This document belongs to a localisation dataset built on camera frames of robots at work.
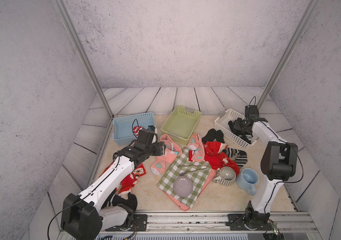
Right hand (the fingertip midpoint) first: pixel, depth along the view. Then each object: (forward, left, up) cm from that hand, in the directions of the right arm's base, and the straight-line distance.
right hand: (240, 123), depth 97 cm
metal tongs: (-25, +25, -13) cm, 37 cm away
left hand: (-21, +48, +6) cm, 52 cm away
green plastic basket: (+14, +38, -15) cm, 43 cm away
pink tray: (-31, +21, -12) cm, 39 cm away
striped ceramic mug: (-29, +12, -13) cm, 34 cm away
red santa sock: (-35, +67, -8) cm, 76 cm away
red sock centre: (-20, +18, -9) cm, 28 cm away
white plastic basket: (+4, +10, -6) cm, 12 cm away
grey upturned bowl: (-38, +37, -7) cm, 54 cm away
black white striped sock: (-18, -1, -14) cm, 22 cm away
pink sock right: (-9, +28, -10) cm, 31 cm away
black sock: (0, +16, -12) cm, 20 cm away
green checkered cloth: (-27, +28, -12) cm, 41 cm away
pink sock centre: (-16, +44, -8) cm, 48 cm away
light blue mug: (-31, 0, -13) cm, 34 cm away
